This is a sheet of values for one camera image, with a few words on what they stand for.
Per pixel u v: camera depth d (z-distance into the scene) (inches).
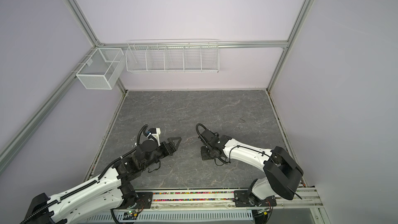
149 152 22.3
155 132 27.8
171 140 26.8
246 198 29.1
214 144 24.5
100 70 38.0
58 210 16.5
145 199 29.1
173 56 38.2
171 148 26.3
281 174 16.8
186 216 62.1
